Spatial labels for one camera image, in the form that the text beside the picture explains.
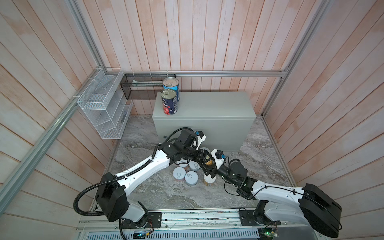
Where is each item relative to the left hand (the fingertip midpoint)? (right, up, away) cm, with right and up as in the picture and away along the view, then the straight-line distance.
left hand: (205, 159), depth 74 cm
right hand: (-1, 0, +2) cm, 3 cm away
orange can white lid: (+2, -1, -1) cm, 3 cm away
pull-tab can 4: (-7, -12, +8) cm, 16 cm away
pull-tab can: (-11, +1, -10) cm, 15 cm away
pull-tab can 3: (-14, -10, +10) cm, 20 cm away
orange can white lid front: (+2, -13, +6) cm, 14 cm away
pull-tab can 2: (-5, -6, +12) cm, 14 cm away
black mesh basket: (-41, +46, +30) cm, 69 cm away
